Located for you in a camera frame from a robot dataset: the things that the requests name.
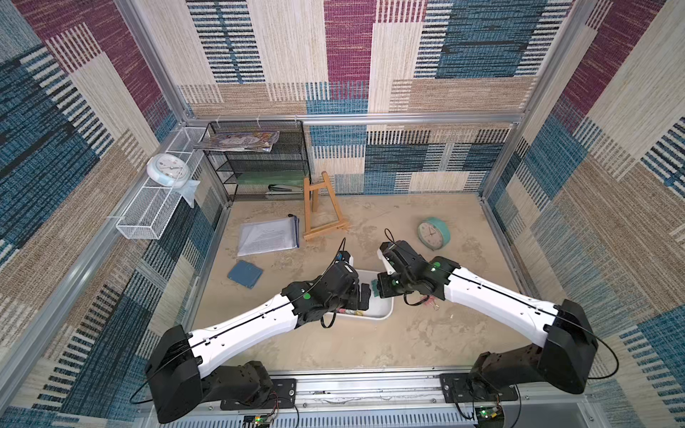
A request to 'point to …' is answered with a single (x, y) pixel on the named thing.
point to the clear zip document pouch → (268, 235)
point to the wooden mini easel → (322, 211)
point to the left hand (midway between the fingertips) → (358, 289)
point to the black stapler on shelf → (285, 188)
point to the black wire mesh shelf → (280, 174)
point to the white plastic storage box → (379, 308)
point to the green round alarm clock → (433, 233)
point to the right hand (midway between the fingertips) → (376, 284)
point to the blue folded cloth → (246, 274)
